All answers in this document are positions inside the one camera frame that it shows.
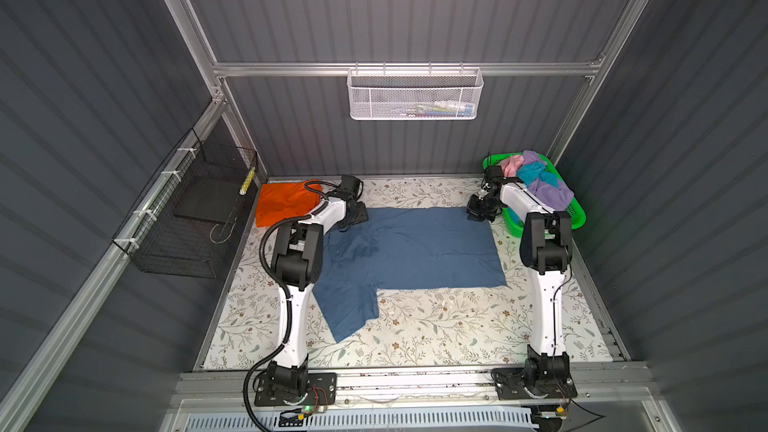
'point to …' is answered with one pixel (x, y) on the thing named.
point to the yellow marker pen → (247, 181)
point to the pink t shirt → (511, 164)
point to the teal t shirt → (533, 171)
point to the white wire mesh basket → (415, 93)
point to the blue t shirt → (366, 250)
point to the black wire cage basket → (182, 222)
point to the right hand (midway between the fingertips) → (471, 216)
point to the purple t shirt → (557, 197)
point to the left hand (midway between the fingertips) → (358, 216)
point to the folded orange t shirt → (285, 201)
